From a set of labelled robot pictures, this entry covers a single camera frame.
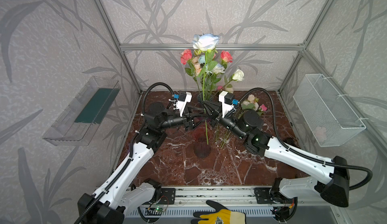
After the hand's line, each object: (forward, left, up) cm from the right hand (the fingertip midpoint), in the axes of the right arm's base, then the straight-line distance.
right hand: (204, 97), depth 58 cm
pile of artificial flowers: (+28, -34, -39) cm, 59 cm away
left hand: (-4, -1, -5) cm, 6 cm away
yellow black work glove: (-36, -7, -40) cm, 54 cm away
